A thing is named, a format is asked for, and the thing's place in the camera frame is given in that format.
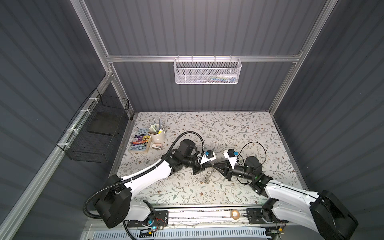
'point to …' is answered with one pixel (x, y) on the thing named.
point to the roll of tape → (235, 214)
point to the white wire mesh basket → (207, 71)
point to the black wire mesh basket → (94, 136)
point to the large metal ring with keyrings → (207, 179)
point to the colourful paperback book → (141, 140)
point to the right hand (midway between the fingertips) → (216, 166)
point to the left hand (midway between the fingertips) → (211, 163)
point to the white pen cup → (157, 133)
